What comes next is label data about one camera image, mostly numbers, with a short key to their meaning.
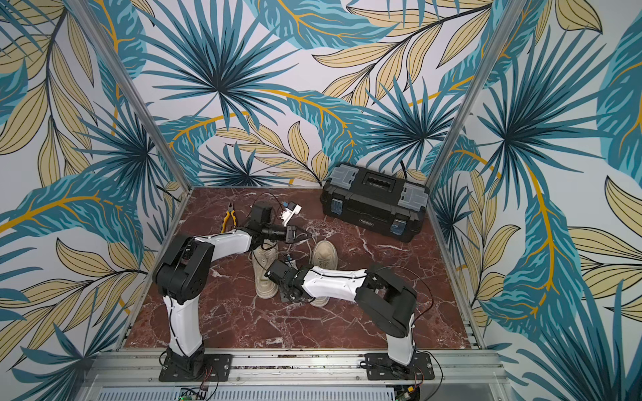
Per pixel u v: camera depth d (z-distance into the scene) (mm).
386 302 467
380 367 714
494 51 754
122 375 747
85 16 679
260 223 781
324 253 945
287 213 861
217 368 730
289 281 664
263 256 931
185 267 555
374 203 930
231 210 1097
